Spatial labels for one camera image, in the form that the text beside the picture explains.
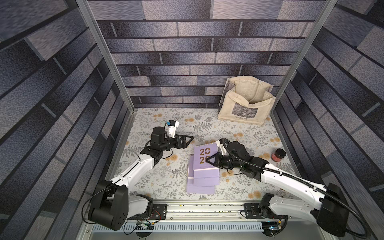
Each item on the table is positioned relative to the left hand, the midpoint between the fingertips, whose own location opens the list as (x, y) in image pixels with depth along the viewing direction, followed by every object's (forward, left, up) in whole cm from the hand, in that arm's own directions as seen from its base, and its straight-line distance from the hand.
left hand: (188, 136), depth 79 cm
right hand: (-12, -9, -4) cm, 15 cm away
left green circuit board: (-38, +21, -21) cm, 48 cm away
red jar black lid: (-4, -53, -12) cm, 55 cm away
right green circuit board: (-38, -41, -20) cm, 59 cm away
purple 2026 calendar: (-17, -9, -8) cm, 21 cm away
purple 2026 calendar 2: (-22, -5, -17) cm, 29 cm away
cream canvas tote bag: (+28, -37, +3) cm, 46 cm away
